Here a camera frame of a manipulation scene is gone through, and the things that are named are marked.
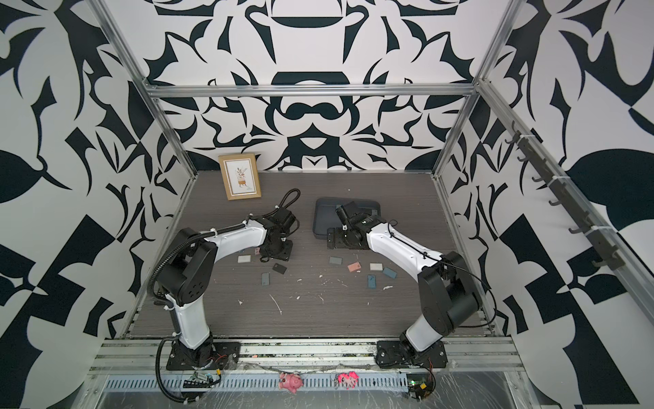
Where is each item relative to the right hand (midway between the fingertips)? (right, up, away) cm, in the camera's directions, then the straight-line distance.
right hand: (339, 237), depth 89 cm
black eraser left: (-21, -12, +2) cm, 24 cm away
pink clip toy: (+2, -36, -19) cm, 41 cm away
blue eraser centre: (+11, -15, 0) cm, 19 cm away
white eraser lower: (+14, -11, +2) cm, 18 cm away
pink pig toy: (-13, -35, -21) cm, 43 cm away
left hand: (-21, -6, +7) cm, 23 cm away
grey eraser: (+18, -13, +1) cm, 22 cm away
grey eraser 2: (-26, -14, 0) cm, 29 cm away
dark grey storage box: (-4, +6, +13) cm, 15 cm away
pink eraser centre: (+5, -11, +2) cm, 12 cm away
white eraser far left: (-34, -8, +3) cm, 35 cm away
